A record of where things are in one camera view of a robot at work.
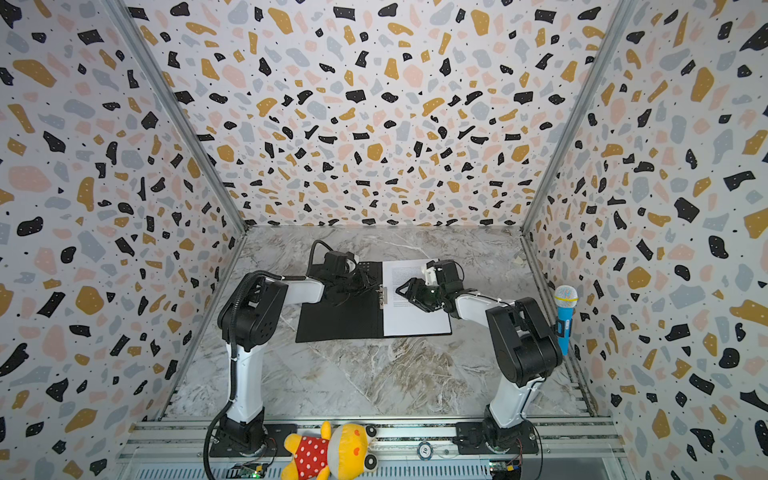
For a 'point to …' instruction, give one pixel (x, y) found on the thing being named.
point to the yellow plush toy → (341, 454)
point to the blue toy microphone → (566, 298)
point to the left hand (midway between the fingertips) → (379, 278)
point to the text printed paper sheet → (402, 317)
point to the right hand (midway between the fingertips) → (398, 289)
